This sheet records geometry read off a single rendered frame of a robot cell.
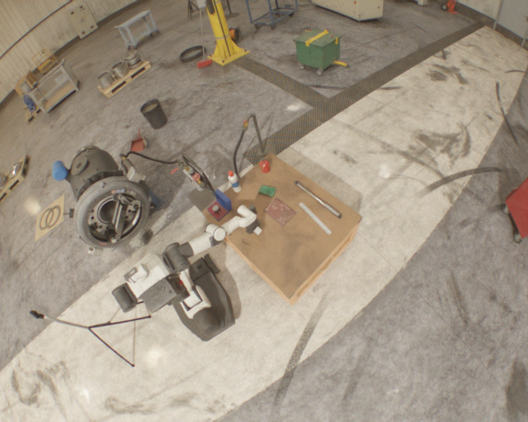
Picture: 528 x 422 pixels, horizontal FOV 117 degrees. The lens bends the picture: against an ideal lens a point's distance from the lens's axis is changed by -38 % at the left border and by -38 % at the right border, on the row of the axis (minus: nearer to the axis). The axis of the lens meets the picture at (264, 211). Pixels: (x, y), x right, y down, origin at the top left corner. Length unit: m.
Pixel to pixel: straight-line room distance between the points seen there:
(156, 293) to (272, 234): 0.92
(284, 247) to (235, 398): 1.33
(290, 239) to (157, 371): 1.71
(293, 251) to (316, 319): 0.66
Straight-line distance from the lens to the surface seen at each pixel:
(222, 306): 2.13
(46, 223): 4.56
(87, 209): 2.25
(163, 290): 1.49
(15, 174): 6.74
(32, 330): 4.16
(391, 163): 2.95
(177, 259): 1.45
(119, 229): 2.48
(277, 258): 1.81
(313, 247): 1.82
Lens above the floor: 2.18
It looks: 60 degrees down
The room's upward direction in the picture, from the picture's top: 19 degrees counter-clockwise
